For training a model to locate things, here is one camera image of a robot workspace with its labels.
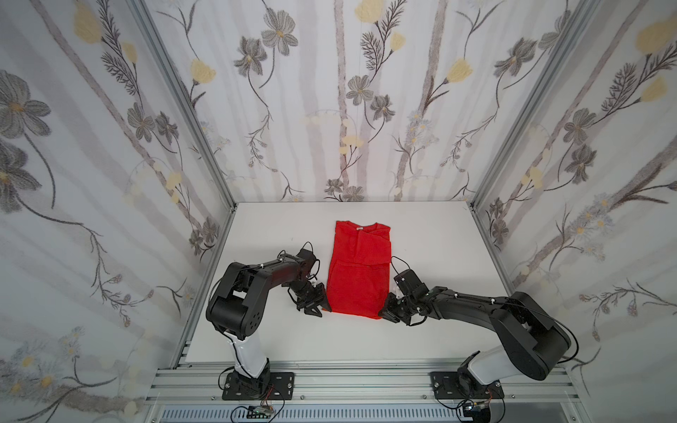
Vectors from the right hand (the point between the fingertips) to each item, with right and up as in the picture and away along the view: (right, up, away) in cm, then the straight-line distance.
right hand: (380, 308), depth 88 cm
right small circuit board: (+25, -23, -16) cm, 38 cm away
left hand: (-17, -1, +1) cm, 17 cm away
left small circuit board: (-36, -24, -16) cm, 46 cm away
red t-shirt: (-6, +12, +11) cm, 18 cm away
